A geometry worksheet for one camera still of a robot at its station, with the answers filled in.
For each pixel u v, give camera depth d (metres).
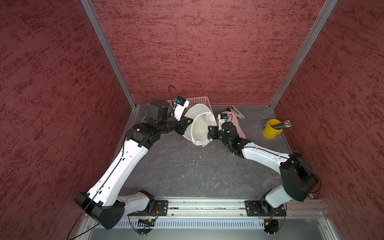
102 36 0.81
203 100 1.19
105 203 0.37
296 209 0.76
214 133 0.77
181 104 0.56
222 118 0.76
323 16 0.74
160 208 0.74
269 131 0.98
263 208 0.65
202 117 0.80
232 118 1.03
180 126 0.58
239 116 1.12
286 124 0.89
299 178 0.44
